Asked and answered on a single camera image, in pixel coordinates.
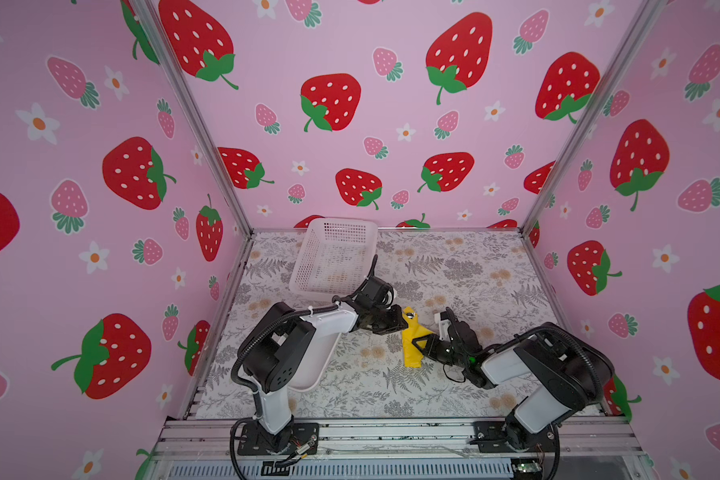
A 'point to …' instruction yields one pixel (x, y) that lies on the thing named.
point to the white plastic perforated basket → (335, 257)
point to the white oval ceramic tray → (314, 363)
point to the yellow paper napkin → (412, 355)
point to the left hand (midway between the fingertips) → (411, 325)
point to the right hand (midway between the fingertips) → (411, 342)
